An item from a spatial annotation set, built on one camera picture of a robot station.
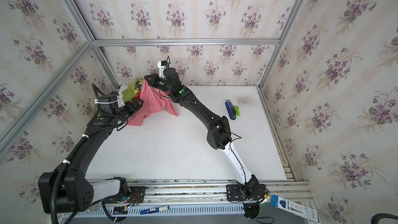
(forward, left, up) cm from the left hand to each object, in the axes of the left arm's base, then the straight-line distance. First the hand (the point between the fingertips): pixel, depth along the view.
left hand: (137, 102), depth 82 cm
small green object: (+11, -60, -20) cm, 64 cm away
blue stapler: (+10, -55, -19) cm, 59 cm away
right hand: (+8, -4, +12) cm, 15 cm away
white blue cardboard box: (-45, -77, -20) cm, 91 cm away
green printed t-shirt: (+12, +9, -5) cm, 16 cm away
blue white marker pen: (-45, -14, -21) cm, 52 cm away
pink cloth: (+2, -8, 0) cm, 9 cm away
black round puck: (-45, -59, -25) cm, 78 cm away
